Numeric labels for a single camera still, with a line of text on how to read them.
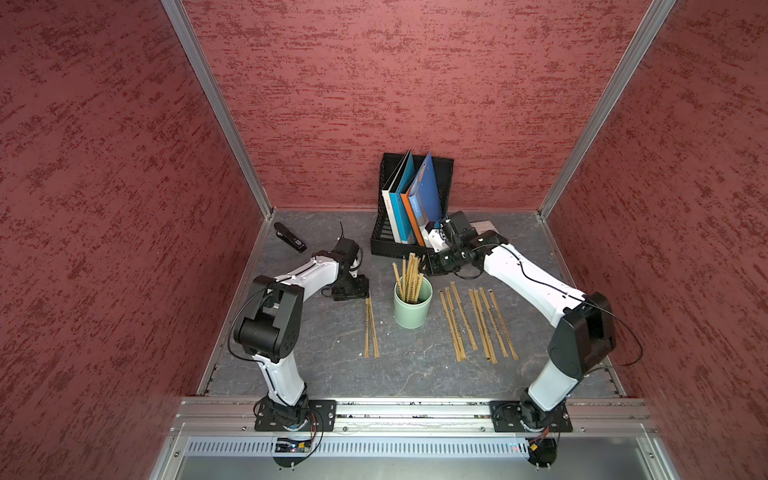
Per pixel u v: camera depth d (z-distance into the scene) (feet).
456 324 2.96
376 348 2.80
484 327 2.94
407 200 2.80
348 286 2.68
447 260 2.34
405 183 2.92
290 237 3.59
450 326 2.94
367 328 2.93
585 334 1.47
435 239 2.54
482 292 3.20
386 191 2.80
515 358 2.73
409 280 2.71
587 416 2.49
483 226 3.79
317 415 2.45
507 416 2.43
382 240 3.60
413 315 2.82
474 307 3.10
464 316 3.02
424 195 2.88
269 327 1.58
